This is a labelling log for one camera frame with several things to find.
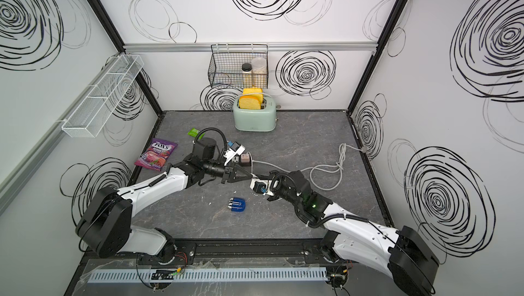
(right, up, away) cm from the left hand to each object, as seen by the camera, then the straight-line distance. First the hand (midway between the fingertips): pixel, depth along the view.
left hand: (249, 179), depth 73 cm
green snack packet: (-33, +16, +35) cm, 51 cm away
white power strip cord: (+32, 0, +23) cm, 39 cm away
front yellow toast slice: (-2, +31, +23) cm, 39 cm away
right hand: (+4, +2, +1) cm, 4 cm away
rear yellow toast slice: (-3, +37, +26) cm, 46 cm away
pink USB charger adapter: (-3, +5, +19) cm, 20 cm away
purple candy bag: (-48, +6, +26) cm, 54 cm away
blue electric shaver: (-6, -13, +9) cm, 17 cm away
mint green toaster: (-1, +23, +33) cm, 40 cm away
